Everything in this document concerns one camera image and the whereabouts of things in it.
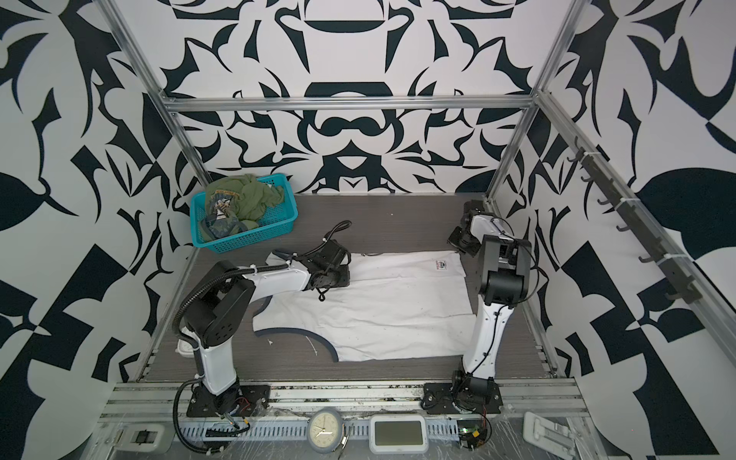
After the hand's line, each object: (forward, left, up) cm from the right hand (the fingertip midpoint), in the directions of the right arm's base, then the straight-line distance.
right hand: (461, 243), depth 103 cm
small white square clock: (-36, +83, +3) cm, 90 cm away
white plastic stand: (-55, -9, -1) cm, 56 cm away
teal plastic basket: (+4, +65, +9) cm, 65 cm away
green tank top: (+15, +83, +8) cm, 84 cm away
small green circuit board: (-55, +8, -3) cm, 55 cm away
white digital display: (-55, +26, +3) cm, 61 cm away
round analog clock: (-54, +43, +3) cm, 69 cm away
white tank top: (-21, +25, -5) cm, 33 cm away
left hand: (-12, +39, +1) cm, 41 cm away
